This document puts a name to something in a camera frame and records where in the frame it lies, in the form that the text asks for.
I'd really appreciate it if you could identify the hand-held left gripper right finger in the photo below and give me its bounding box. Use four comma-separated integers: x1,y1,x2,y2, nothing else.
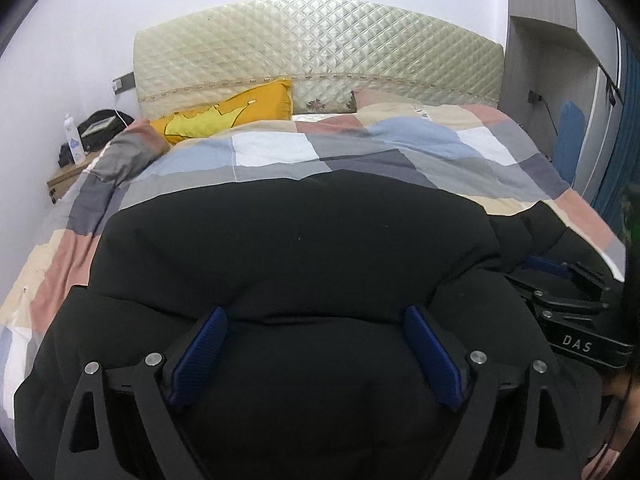
403,305,583,480

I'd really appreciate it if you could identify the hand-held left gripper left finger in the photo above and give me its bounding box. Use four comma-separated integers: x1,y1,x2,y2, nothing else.
55,306,229,480

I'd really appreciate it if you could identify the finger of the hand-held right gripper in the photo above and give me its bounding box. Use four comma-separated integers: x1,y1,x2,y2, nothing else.
524,254,627,295
505,272,610,317

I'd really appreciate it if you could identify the black puffer jacket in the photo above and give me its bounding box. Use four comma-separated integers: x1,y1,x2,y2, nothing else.
14,170,626,480

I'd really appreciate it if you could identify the person's right hand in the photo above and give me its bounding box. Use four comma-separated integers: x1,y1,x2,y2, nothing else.
585,367,640,476

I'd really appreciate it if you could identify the blue chair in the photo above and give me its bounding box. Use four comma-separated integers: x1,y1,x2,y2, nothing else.
552,100,587,181

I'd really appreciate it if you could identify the checkered pillow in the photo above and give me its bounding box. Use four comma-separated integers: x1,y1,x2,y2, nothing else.
89,119,172,187

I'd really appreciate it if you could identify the checkered patchwork duvet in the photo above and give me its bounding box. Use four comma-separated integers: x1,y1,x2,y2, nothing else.
0,102,627,426

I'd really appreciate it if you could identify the wooden nightstand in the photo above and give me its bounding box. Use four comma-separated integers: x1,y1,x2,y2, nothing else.
46,152,103,207

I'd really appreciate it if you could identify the grey wardrobe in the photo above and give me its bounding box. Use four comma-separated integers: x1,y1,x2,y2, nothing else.
502,0,628,201

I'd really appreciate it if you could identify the black bag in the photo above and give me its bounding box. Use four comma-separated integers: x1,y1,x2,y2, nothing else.
58,109,136,167

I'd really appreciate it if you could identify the yellow printed pillow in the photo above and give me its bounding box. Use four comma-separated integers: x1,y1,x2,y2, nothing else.
149,78,295,146

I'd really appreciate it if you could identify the white spray bottle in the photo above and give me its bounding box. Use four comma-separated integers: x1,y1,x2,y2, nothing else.
62,114,86,165

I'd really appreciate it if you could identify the grey book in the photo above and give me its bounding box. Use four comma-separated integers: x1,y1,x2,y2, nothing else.
80,119,119,140

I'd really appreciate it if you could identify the floral pillow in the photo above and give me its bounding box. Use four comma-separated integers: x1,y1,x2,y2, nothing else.
292,87,360,116

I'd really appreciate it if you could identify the quilted cream headboard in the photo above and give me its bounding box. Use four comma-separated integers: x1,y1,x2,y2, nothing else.
132,0,505,120

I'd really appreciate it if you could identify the white charging cable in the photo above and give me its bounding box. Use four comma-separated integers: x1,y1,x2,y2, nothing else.
110,90,130,130

